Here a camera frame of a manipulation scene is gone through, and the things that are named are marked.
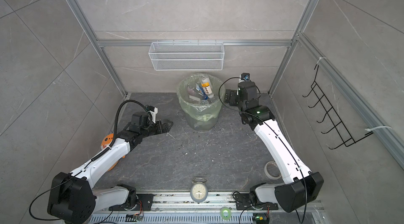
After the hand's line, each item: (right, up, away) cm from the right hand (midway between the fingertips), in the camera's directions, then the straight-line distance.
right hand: (236, 90), depth 75 cm
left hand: (-36, -16, +9) cm, 41 cm away
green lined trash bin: (-17, -14, +9) cm, 24 cm away
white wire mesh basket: (-38, +25, +26) cm, 53 cm away
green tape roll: (-6, -58, -3) cm, 58 cm away
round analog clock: (-18, -48, -2) cm, 51 cm away
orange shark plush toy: (-70, -28, +11) cm, 77 cm away
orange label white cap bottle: (-15, +6, +16) cm, 23 cm away
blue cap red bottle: (-24, +1, +20) cm, 31 cm away
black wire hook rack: (+41, -19, -14) cm, 47 cm away
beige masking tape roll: (+21, -43, +9) cm, 49 cm away
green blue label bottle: (-18, +1, +18) cm, 25 cm away
